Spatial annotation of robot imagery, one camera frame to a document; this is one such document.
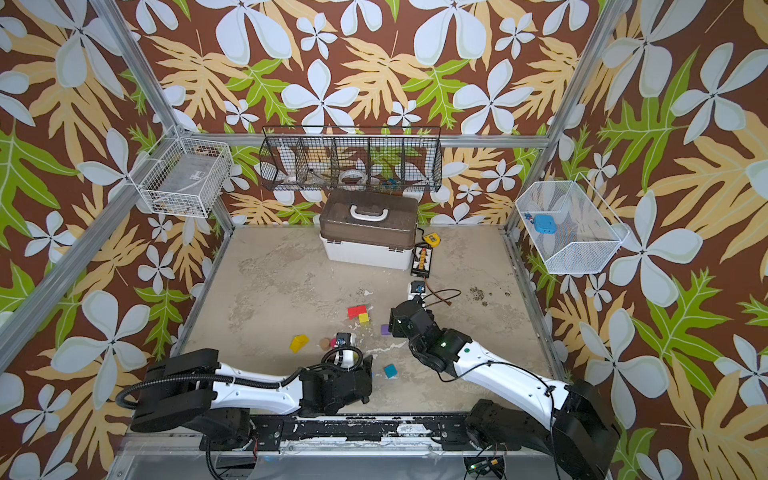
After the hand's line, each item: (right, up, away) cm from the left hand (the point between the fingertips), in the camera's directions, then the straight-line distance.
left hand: (364, 357), depth 82 cm
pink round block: (-10, +2, +7) cm, 13 cm away
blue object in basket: (+53, +38, +4) cm, 65 cm away
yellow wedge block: (-20, +2, +6) cm, 21 cm away
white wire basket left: (-53, +52, +3) cm, 74 cm away
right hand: (+9, +13, -1) cm, 16 cm away
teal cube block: (+7, -5, +2) cm, 9 cm away
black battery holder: (+19, +27, +25) cm, 42 cm away
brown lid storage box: (+1, +37, +11) cm, 38 cm away
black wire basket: (-5, +61, +15) cm, 63 cm away
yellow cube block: (-1, +9, +11) cm, 14 cm away
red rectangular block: (-4, +10, +13) cm, 17 cm away
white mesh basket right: (+59, +36, +2) cm, 69 cm away
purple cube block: (+6, +5, +11) cm, 13 cm away
